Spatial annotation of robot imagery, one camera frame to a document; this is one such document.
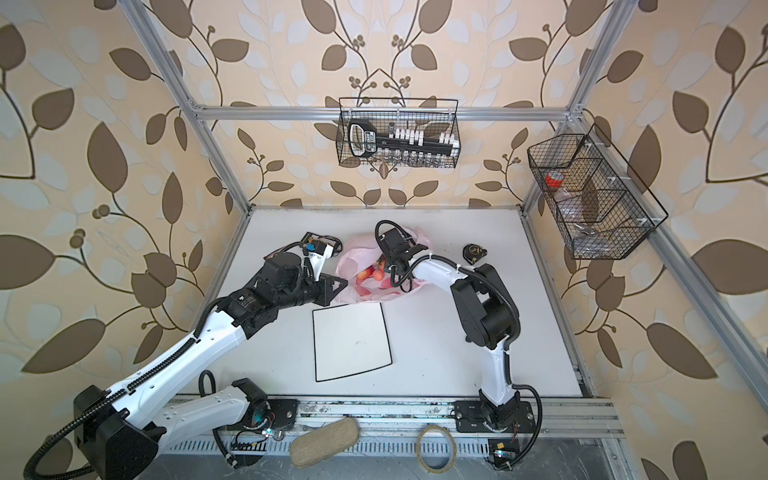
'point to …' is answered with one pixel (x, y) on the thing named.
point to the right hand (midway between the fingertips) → (397, 266)
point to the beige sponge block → (320, 443)
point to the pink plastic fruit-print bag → (356, 255)
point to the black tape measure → (473, 252)
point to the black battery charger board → (317, 248)
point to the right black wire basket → (600, 207)
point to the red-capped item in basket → (554, 178)
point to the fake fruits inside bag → (376, 270)
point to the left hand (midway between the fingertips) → (349, 281)
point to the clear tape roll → (453, 454)
